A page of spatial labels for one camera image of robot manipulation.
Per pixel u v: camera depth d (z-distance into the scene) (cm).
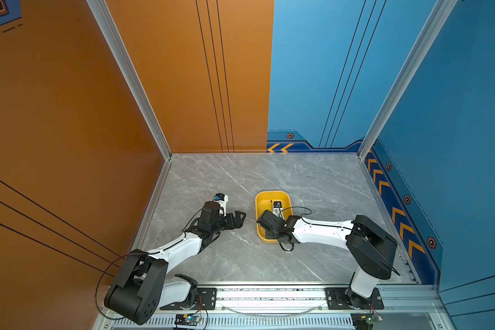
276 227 68
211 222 68
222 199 80
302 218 61
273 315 71
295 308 73
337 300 72
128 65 83
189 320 71
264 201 98
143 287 42
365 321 70
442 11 70
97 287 45
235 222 79
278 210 79
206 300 74
